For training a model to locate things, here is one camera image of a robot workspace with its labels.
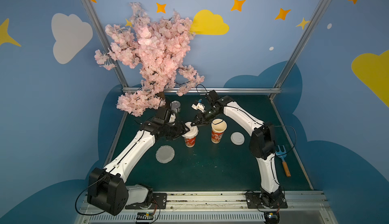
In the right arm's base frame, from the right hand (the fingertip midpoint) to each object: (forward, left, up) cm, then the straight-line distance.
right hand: (195, 124), depth 85 cm
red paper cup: (-8, +2, 0) cm, 9 cm away
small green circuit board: (-43, +22, -18) cm, 52 cm away
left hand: (-5, +4, +2) cm, 7 cm away
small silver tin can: (+23, +16, -11) cm, 30 cm away
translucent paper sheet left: (-12, +18, -16) cm, 27 cm away
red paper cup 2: (+2, -14, -5) cm, 15 cm away
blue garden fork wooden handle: (-8, -54, -16) cm, 57 cm away
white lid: (-5, +1, +2) cm, 6 cm away
